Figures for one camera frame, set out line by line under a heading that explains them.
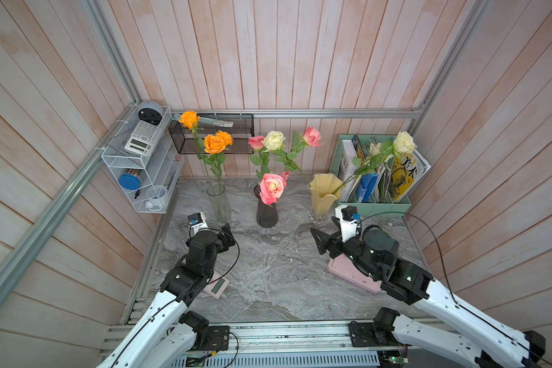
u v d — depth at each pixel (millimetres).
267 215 1098
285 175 793
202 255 541
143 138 776
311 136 754
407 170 981
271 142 701
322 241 570
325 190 952
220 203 981
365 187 952
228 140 835
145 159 748
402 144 673
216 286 837
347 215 537
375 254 473
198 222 624
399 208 1017
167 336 574
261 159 858
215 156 820
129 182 767
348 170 908
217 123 903
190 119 817
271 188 601
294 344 729
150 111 802
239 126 934
